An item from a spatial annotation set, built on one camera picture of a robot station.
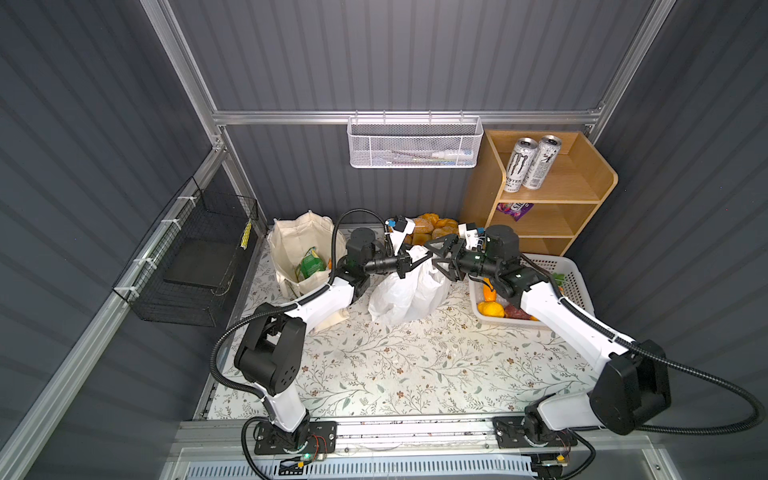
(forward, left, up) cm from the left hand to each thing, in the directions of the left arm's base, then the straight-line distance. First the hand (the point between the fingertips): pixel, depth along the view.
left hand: (433, 253), depth 77 cm
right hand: (-1, +1, +1) cm, 2 cm away
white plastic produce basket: (+5, -47, -19) cm, 51 cm away
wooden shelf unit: (+23, -45, -10) cm, 51 cm away
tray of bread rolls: (+31, -6, -20) cm, 37 cm away
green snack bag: (+16, +37, -21) cm, 45 cm away
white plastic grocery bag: (-6, +3, -8) cm, 10 cm away
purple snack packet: (+24, -33, -7) cm, 41 cm away
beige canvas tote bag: (+18, +42, -11) cm, 47 cm away
